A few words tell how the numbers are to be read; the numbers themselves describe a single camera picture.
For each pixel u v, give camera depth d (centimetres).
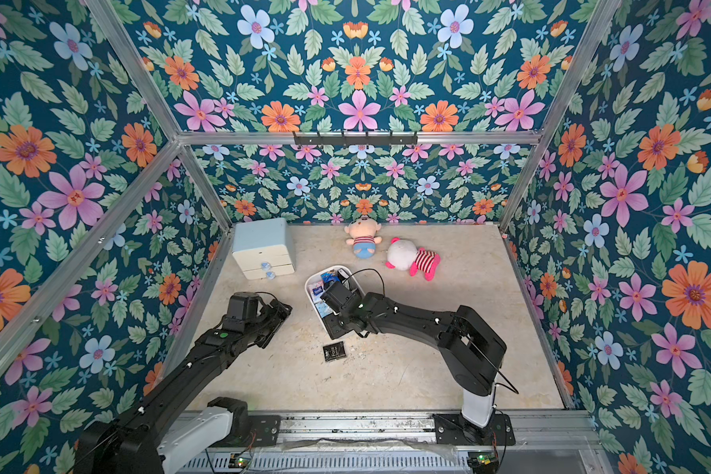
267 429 74
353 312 65
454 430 73
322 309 89
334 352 85
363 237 107
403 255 102
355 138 93
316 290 94
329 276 97
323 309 89
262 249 94
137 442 39
